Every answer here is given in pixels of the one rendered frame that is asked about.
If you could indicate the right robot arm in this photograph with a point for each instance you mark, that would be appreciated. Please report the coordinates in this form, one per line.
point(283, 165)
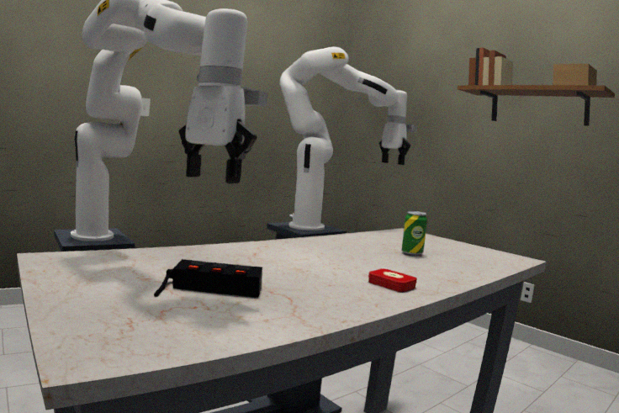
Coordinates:
point(223, 34)

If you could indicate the black power strip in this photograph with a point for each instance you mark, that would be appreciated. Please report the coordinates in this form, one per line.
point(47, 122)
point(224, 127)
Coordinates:
point(223, 278)

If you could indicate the green and yellow drink can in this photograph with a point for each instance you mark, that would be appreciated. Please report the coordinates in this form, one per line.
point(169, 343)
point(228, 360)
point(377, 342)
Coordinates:
point(414, 233)

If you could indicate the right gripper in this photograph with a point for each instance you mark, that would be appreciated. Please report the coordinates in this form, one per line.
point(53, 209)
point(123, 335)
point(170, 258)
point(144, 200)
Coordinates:
point(216, 112)

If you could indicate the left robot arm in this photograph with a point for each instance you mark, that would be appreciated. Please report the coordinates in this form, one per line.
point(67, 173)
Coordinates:
point(313, 152)

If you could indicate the red mint tin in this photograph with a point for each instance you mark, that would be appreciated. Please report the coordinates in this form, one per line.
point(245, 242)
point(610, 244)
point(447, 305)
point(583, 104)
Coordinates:
point(392, 280)

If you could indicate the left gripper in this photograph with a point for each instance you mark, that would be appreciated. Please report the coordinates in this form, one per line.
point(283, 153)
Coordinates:
point(393, 136)

